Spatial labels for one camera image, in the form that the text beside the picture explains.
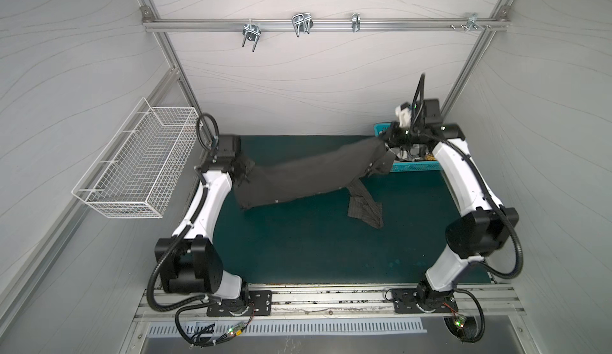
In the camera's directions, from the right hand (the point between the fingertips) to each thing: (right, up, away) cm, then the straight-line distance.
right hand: (384, 129), depth 81 cm
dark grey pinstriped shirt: (-12, -12, +3) cm, 18 cm away
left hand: (-47, -11, +4) cm, 49 cm away
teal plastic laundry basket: (+18, -13, +23) cm, 32 cm away
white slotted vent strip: (-52, -61, -11) cm, 81 cm away
